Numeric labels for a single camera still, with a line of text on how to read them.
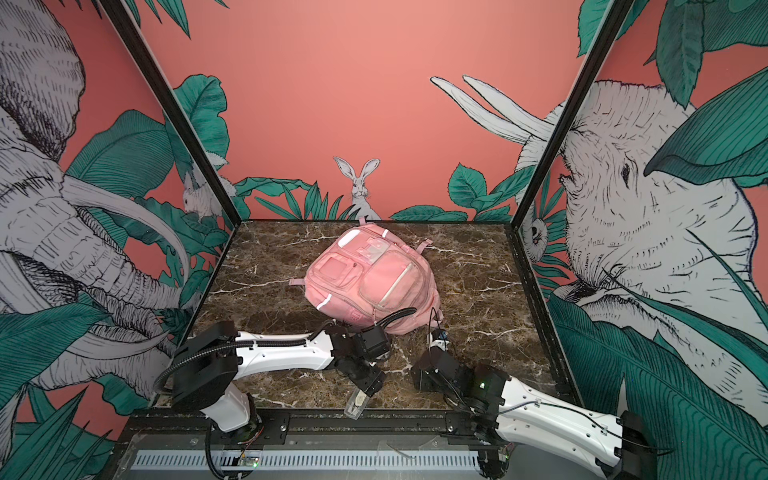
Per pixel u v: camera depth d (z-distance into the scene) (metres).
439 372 0.57
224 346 0.45
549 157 0.98
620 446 0.44
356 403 0.77
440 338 0.71
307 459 0.70
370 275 0.95
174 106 0.86
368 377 0.72
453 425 0.75
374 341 0.64
